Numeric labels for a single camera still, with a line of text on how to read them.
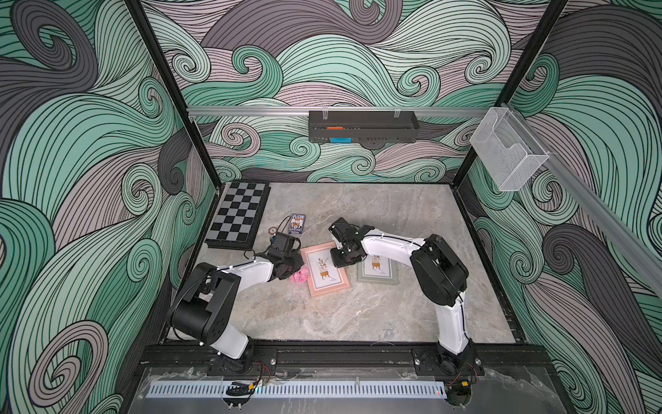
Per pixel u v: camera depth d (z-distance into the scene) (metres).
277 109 1.88
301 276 0.87
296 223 1.04
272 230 1.04
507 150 0.78
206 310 0.44
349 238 0.75
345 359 0.74
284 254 0.73
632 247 0.52
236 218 1.04
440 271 0.53
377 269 0.92
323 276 0.90
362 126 0.95
